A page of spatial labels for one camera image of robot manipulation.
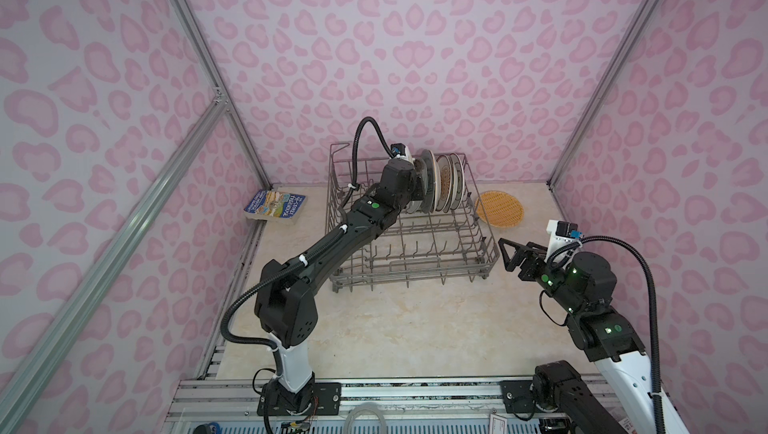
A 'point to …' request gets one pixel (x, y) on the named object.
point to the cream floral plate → (457, 181)
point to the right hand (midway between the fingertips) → (513, 242)
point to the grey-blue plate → (431, 165)
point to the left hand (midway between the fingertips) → (420, 169)
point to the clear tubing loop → (363, 406)
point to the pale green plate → (419, 207)
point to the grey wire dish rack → (417, 250)
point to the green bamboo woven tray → (417, 163)
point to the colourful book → (274, 205)
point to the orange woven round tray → (503, 210)
